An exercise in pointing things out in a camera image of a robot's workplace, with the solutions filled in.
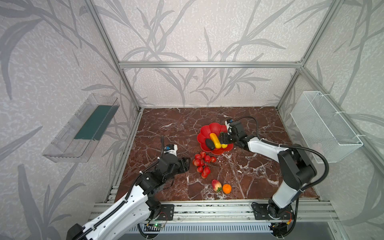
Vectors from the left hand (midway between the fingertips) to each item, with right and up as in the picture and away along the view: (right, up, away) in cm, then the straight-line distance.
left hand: (190, 156), depth 77 cm
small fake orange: (+20, -17, +1) cm, 26 cm away
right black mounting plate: (+37, -21, -12) cm, 45 cm away
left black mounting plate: (-11, -27, -4) cm, 29 cm away
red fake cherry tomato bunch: (+6, -5, +9) cm, 12 cm away
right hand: (+21, +12, +18) cm, 30 cm away
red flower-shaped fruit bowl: (+8, +10, +25) cm, 28 cm away
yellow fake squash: (+16, +5, +16) cm, 24 cm away
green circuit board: (-15, -31, -7) cm, 35 cm away
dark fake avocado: (+12, +4, +18) cm, 21 cm away
